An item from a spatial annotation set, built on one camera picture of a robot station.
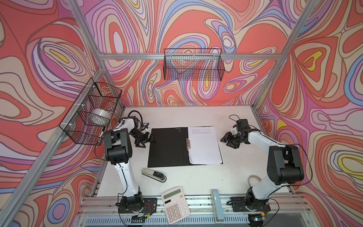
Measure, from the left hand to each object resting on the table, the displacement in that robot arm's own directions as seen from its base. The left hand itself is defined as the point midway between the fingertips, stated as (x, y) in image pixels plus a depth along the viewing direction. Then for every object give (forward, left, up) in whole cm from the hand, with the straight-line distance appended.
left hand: (151, 143), depth 96 cm
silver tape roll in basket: (-2, +21, +31) cm, 37 cm away
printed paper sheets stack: (-4, -37, -1) cm, 37 cm away
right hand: (-2, -50, +2) cm, 50 cm away
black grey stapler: (-22, -6, +2) cm, 23 cm away
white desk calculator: (-37, -18, 0) cm, 41 cm away
